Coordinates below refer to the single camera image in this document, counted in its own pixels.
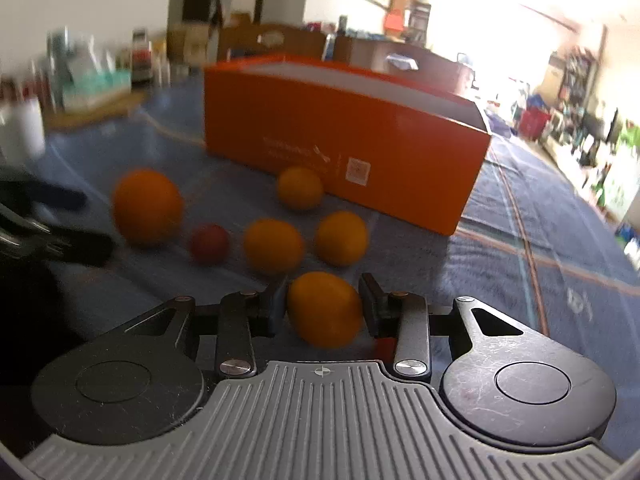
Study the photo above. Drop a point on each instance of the teal tissue pack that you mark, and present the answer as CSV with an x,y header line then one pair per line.
x,y
97,82

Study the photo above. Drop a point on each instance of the white plastic container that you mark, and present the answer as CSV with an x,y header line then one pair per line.
x,y
20,127

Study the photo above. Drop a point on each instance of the tall cluttered bookshelf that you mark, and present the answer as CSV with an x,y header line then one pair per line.
x,y
580,72

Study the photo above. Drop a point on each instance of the red paper bag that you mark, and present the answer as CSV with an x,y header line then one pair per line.
x,y
395,20

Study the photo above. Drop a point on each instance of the large orange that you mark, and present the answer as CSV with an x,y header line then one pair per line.
x,y
147,207

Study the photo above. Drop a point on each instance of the black office chair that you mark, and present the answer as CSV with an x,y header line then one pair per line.
x,y
467,67

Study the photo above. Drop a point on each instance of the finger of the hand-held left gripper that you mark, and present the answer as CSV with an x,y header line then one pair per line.
x,y
75,249
55,196

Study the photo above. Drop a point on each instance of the blue patterned tablecloth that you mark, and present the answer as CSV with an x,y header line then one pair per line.
x,y
500,280

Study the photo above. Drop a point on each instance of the wooden chair with oval cutout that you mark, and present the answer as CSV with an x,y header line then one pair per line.
x,y
410,67
240,42

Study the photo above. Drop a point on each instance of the orange cardboard box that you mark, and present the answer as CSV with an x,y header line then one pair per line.
x,y
280,125

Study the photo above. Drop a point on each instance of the black television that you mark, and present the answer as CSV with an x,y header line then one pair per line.
x,y
612,125

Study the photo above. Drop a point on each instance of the red plastic basket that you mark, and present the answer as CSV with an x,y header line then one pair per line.
x,y
535,122

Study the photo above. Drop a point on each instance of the small red apple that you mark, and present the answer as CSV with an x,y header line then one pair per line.
x,y
209,244

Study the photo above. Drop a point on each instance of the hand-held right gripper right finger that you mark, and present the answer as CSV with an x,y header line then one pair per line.
x,y
369,307

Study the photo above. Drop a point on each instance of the plain cardboard box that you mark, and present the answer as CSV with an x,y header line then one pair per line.
x,y
187,41

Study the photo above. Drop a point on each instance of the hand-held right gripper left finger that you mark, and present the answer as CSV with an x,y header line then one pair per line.
x,y
277,310

